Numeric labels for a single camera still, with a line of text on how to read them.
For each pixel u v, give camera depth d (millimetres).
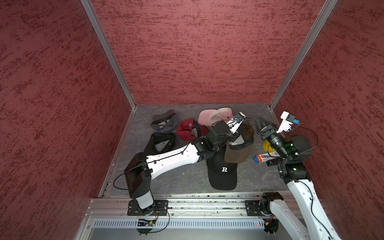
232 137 630
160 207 744
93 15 738
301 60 920
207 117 1124
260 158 904
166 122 1071
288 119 556
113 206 755
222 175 842
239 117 560
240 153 781
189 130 981
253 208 741
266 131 566
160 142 974
